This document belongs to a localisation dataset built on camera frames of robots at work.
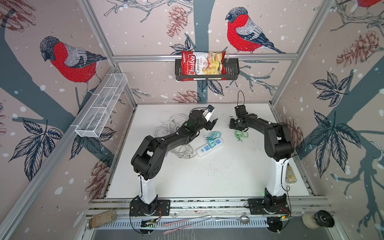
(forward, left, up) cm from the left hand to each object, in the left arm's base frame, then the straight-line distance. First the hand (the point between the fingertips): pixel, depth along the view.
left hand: (212, 114), depth 88 cm
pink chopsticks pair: (-50, +16, -20) cm, 56 cm away
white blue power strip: (-15, +6, -19) cm, 25 cm away
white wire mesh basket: (-2, +61, +9) cm, 62 cm away
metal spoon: (-50, -12, -18) cm, 55 cm away
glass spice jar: (-32, -41, -16) cm, 54 cm away
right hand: (+4, -15, -19) cm, 25 cm away
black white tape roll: (-51, -42, -9) cm, 67 cm away
